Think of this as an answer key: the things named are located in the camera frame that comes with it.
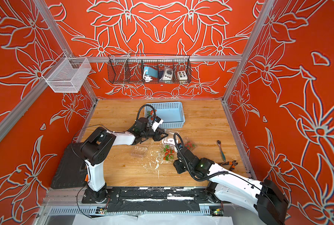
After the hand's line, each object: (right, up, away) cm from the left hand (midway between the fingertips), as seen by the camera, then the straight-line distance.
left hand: (166, 132), depth 91 cm
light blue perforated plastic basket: (+5, +12, +17) cm, 21 cm away
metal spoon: (+36, -15, -5) cm, 39 cm away
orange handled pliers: (+41, -18, -8) cm, 45 cm away
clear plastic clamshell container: (+15, -8, -1) cm, 17 cm away
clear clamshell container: (+1, -11, -3) cm, 12 cm away
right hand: (+4, -17, -12) cm, 21 cm away
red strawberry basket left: (-14, +13, +16) cm, 25 cm away
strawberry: (0, -13, -3) cm, 13 cm away
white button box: (+11, +39, +3) cm, 41 cm away
